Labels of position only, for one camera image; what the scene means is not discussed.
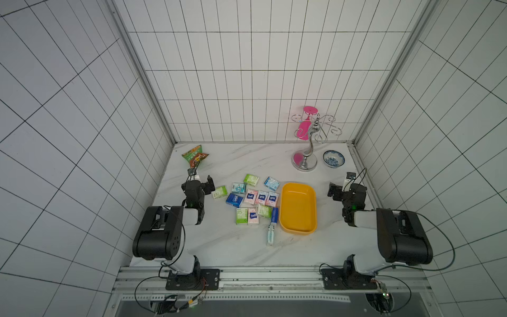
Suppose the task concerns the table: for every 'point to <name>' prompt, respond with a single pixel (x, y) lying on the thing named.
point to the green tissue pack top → (251, 179)
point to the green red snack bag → (195, 155)
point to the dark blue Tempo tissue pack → (234, 199)
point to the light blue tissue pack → (272, 183)
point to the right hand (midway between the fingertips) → (334, 181)
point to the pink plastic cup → (304, 125)
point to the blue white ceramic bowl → (333, 158)
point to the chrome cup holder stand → (304, 161)
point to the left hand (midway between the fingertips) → (200, 180)
